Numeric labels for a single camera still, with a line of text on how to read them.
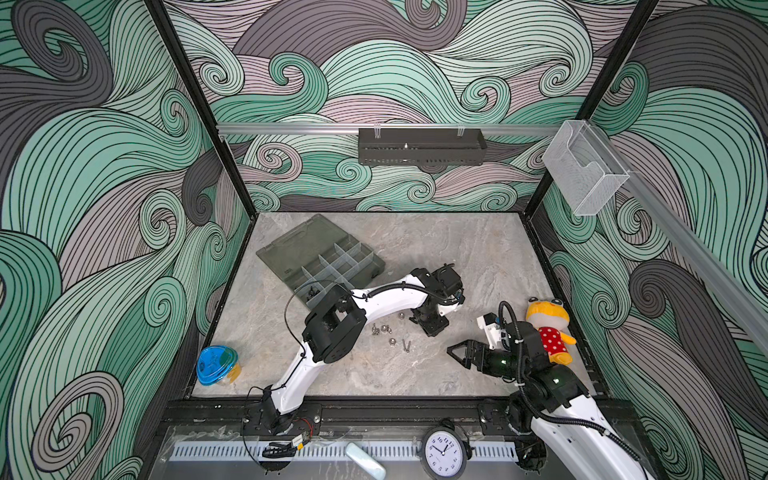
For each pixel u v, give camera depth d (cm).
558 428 58
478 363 67
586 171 83
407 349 86
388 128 92
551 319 84
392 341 86
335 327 51
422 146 93
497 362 67
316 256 102
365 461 65
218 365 72
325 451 70
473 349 68
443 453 67
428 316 75
